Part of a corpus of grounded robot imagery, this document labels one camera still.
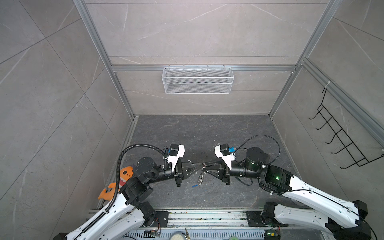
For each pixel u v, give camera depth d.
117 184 0.45
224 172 0.50
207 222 0.73
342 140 0.67
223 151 0.48
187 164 0.51
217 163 0.54
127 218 0.58
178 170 0.48
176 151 0.46
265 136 1.08
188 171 0.53
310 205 0.44
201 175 0.55
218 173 0.52
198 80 1.01
